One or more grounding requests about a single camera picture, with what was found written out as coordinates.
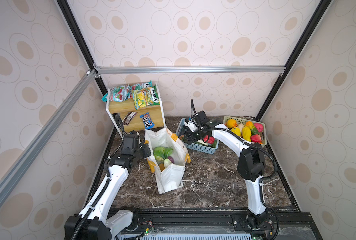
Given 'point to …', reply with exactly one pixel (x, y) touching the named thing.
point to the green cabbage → (158, 153)
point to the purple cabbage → (171, 159)
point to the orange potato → (162, 166)
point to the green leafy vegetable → (167, 151)
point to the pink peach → (259, 126)
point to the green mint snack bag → (153, 91)
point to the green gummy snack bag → (119, 93)
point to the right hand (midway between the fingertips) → (189, 137)
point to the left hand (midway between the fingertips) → (151, 145)
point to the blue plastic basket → (196, 147)
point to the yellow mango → (246, 133)
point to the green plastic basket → (244, 120)
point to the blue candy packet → (147, 123)
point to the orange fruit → (231, 123)
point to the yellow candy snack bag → (142, 98)
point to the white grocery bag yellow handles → (166, 157)
